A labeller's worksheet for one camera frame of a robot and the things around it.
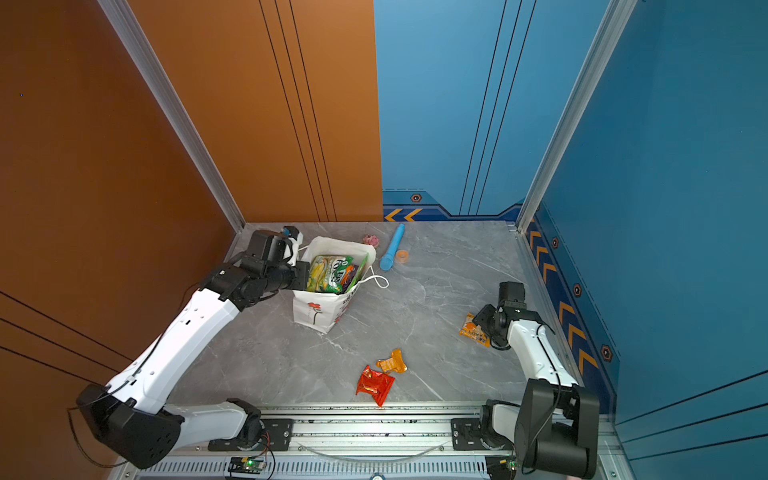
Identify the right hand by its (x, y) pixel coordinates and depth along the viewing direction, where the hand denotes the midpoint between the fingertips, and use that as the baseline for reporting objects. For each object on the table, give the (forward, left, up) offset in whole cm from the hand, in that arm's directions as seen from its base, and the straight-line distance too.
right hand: (480, 322), depth 88 cm
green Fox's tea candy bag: (+5, +42, +18) cm, 46 cm away
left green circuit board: (-34, +61, -6) cm, 70 cm away
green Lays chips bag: (+8, +37, +15) cm, 40 cm away
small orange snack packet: (-11, +26, -3) cm, 28 cm away
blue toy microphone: (+24, +28, 0) cm, 37 cm away
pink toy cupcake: (+35, +35, -1) cm, 50 cm away
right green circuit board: (-34, 0, -7) cm, 35 cm away
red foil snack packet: (-16, +31, -3) cm, 35 cm away
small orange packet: (-1, +1, -3) cm, 4 cm away
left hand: (+6, +47, +20) cm, 52 cm away
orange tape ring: (+29, +23, -3) cm, 37 cm away
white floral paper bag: (-3, +45, +13) cm, 47 cm away
